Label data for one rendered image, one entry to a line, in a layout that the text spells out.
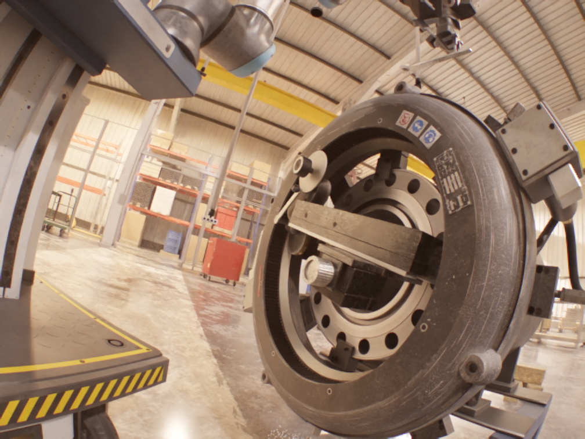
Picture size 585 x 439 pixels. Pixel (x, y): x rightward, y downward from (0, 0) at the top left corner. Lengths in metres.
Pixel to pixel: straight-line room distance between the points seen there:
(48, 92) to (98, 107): 15.31
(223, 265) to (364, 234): 5.47
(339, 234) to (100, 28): 0.60
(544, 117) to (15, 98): 0.90
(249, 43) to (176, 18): 0.22
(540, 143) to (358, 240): 0.33
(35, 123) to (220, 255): 5.40
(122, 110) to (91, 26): 14.98
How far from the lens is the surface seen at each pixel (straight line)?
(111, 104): 15.88
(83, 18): 0.61
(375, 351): 0.63
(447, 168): 0.45
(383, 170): 0.72
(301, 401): 0.61
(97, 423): 0.62
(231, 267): 5.96
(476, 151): 0.44
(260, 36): 0.82
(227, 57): 0.80
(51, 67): 0.73
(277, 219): 0.78
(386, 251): 0.44
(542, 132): 0.45
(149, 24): 0.58
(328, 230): 0.57
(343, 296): 0.42
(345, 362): 0.68
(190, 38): 0.65
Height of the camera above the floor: 0.53
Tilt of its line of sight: 11 degrees up
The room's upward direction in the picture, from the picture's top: 13 degrees clockwise
